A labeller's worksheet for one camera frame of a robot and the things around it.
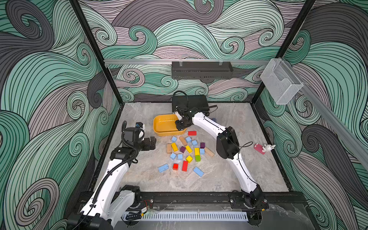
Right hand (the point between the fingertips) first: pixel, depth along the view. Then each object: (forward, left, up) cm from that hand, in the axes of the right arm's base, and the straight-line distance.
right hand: (178, 126), depth 98 cm
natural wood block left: (-15, +6, -3) cm, 16 cm away
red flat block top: (-2, -10, -6) cm, 12 cm away
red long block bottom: (-26, -4, -5) cm, 27 cm away
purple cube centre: (-15, -3, -4) cm, 16 cm away
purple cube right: (-13, -16, -4) cm, 21 cm away
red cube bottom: (-26, +1, -4) cm, 27 cm away
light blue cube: (-9, +3, -3) cm, 9 cm away
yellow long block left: (-14, +2, -4) cm, 14 cm away
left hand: (-16, +17, +11) cm, 26 cm away
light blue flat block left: (-27, +9, -4) cm, 29 cm away
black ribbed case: (+30, -5, -6) cm, 31 cm away
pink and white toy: (-17, -54, -2) cm, 57 cm away
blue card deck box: (+9, -27, -4) cm, 29 cm away
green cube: (-20, -13, -6) cm, 25 cm away
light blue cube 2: (-9, -7, -3) cm, 12 cm away
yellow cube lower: (-22, -7, -4) cm, 23 cm away
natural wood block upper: (-8, -3, -5) cm, 10 cm away
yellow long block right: (-16, -13, -6) cm, 21 cm away
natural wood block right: (-17, -20, -4) cm, 27 cm away
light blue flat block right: (-29, -12, -5) cm, 32 cm away
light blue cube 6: (-20, -1, -4) cm, 21 cm away
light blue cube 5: (-20, +3, -3) cm, 20 cm away
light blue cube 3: (-11, -11, -4) cm, 16 cm away
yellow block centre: (-15, -7, -5) cm, 17 cm away
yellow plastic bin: (+6, +11, -6) cm, 13 cm away
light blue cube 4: (-17, -16, -4) cm, 23 cm away
